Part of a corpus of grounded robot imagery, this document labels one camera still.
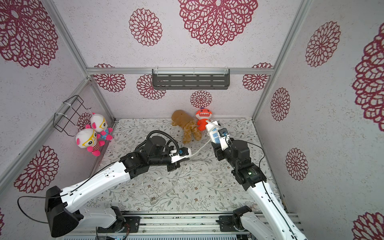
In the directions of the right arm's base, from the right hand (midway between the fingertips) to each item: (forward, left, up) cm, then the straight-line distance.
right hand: (219, 138), depth 72 cm
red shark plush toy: (+38, +7, -21) cm, 44 cm away
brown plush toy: (+33, +22, -20) cm, 44 cm away
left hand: (-8, +16, -4) cm, 18 cm away
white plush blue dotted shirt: (+18, +72, -9) cm, 75 cm away
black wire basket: (+19, +78, +8) cm, 81 cm away
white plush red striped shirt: (+5, +73, -8) cm, 73 cm away
